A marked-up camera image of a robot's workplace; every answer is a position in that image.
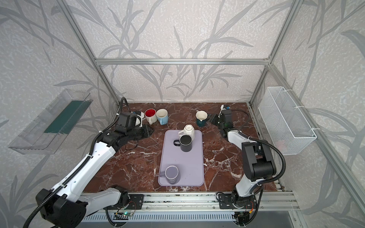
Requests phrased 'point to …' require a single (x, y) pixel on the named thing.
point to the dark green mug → (201, 117)
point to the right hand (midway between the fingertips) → (213, 111)
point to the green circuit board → (124, 215)
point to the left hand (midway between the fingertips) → (156, 125)
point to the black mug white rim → (185, 142)
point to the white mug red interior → (150, 116)
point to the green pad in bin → (67, 119)
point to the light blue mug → (162, 114)
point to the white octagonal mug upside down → (189, 129)
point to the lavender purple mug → (171, 174)
